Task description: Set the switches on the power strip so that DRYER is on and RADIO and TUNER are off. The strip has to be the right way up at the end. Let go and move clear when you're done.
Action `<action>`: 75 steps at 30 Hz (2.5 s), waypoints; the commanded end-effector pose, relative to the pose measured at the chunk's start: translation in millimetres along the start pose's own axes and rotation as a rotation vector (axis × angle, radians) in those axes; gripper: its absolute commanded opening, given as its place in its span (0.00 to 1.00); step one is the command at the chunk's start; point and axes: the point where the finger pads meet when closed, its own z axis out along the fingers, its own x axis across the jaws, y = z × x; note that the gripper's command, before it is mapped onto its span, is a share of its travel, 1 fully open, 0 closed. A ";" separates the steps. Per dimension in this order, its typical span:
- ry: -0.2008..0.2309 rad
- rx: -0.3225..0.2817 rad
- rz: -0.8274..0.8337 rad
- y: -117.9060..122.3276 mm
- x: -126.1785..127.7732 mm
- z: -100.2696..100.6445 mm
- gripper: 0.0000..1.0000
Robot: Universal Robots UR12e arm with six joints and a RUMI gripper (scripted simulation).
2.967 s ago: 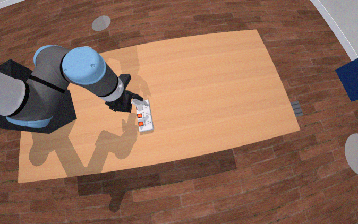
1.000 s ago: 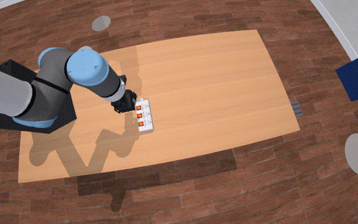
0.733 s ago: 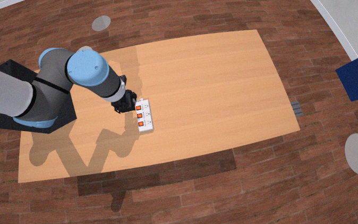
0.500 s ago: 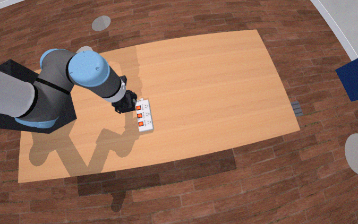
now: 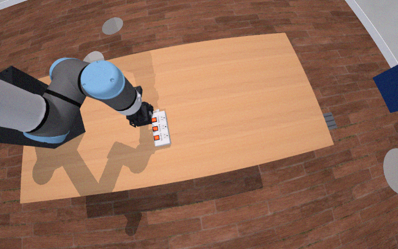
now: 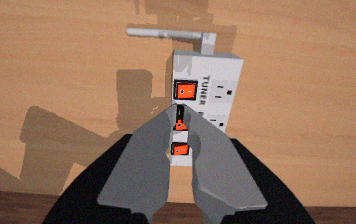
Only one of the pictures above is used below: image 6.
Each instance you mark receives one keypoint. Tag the white power strip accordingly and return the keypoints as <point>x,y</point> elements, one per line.
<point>204,80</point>

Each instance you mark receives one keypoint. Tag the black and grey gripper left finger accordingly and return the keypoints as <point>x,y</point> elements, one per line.
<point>132,176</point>

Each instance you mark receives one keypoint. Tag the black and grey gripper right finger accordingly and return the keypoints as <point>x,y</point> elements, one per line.
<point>230,180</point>

